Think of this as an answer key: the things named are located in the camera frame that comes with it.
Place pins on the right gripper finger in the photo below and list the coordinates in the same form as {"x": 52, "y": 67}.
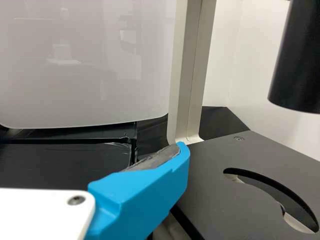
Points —
{"x": 140, "y": 195}

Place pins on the black tray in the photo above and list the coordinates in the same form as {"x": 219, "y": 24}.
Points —
{"x": 62, "y": 165}

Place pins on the white box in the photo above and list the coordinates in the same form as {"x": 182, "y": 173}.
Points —
{"x": 75, "y": 62}

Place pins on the black platform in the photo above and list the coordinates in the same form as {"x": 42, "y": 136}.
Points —
{"x": 150, "y": 140}

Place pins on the cream microscope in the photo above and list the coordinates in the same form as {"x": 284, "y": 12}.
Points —
{"x": 250, "y": 162}

